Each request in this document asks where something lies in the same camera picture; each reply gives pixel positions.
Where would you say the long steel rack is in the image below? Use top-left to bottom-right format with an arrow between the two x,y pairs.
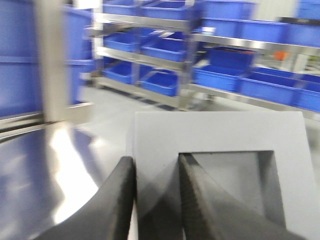
189,14 -> 320,121

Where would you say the steel rack with curved handle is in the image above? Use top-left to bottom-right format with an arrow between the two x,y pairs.
83,0 -> 218,112

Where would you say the row of blue bins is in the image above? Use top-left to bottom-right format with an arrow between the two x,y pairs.
101,0 -> 201,97
193,0 -> 320,113

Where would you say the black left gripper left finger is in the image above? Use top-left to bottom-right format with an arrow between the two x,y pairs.
37,156 -> 136,240

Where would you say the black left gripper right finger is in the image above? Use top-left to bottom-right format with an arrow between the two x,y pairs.
178,152 -> 309,240

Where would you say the grey block with square hole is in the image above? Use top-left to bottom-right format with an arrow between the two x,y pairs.
126,111 -> 320,240

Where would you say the orange object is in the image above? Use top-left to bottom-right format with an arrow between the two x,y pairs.
273,50 -> 288,61

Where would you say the steel rack on castors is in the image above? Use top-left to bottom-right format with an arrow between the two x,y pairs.
0,0 -> 96,141

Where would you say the blue plastic bin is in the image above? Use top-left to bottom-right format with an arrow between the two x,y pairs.
0,0 -> 96,118

